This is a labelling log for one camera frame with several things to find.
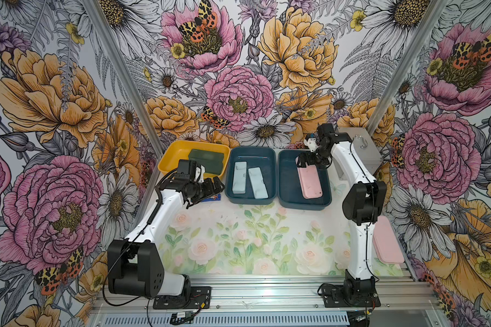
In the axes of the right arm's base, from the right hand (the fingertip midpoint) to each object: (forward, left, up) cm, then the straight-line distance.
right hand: (307, 166), depth 96 cm
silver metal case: (+11, -31, +1) cm, 33 cm away
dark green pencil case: (+23, +57, -10) cm, 62 cm away
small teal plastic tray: (+22, +35, -13) cm, 43 cm away
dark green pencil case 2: (+16, +48, -13) cm, 52 cm away
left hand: (-16, +41, +2) cm, 44 cm away
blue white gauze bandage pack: (-8, +43, -11) cm, 45 cm away
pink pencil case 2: (-32, -28, -13) cm, 45 cm away
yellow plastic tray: (+24, +69, -10) cm, 74 cm away
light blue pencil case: (+6, +32, -11) cm, 35 cm away
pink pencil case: (-6, 0, -3) cm, 7 cm away
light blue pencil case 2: (0, +23, -12) cm, 26 cm away
